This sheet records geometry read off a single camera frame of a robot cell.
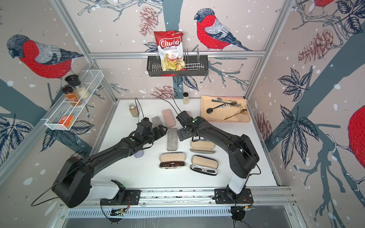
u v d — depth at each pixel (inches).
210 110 44.4
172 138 36.5
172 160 33.6
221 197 28.7
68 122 26.3
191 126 24.3
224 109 44.6
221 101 46.5
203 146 36.3
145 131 25.6
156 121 40.7
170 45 32.2
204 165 32.7
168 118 42.2
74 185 16.2
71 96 27.6
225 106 45.1
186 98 44.3
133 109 40.8
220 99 47.0
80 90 29.7
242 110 43.5
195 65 37.4
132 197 28.7
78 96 29.2
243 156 17.8
